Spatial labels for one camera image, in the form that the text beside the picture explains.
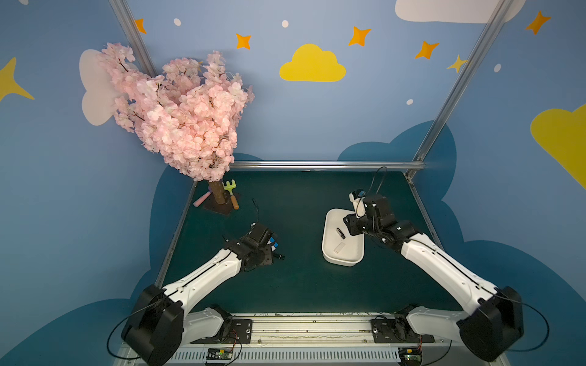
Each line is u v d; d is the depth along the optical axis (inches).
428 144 42.7
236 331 29.0
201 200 42.4
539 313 15.6
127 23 27.7
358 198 28.0
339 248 37.5
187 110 24.1
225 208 41.8
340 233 38.5
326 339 29.4
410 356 28.8
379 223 23.8
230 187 45.1
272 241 37.7
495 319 15.6
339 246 37.5
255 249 25.0
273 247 37.0
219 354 28.3
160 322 15.6
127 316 15.2
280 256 35.7
